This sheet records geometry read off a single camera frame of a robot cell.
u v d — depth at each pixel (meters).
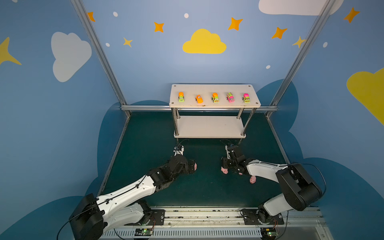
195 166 0.91
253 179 0.86
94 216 0.39
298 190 0.45
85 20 0.72
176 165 0.58
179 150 0.70
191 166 0.72
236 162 0.72
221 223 0.73
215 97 0.78
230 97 0.79
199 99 0.78
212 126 1.07
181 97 0.78
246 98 0.78
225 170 0.88
